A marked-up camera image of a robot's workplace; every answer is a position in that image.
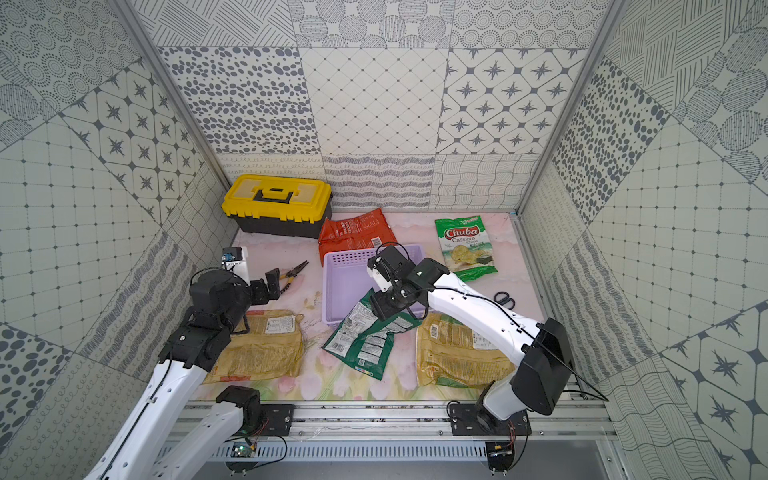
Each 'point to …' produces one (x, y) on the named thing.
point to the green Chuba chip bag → (466, 247)
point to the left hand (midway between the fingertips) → (254, 267)
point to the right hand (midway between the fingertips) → (387, 307)
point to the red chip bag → (368, 229)
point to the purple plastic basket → (346, 280)
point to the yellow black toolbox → (278, 205)
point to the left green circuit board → (241, 450)
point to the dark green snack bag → (363, 340)
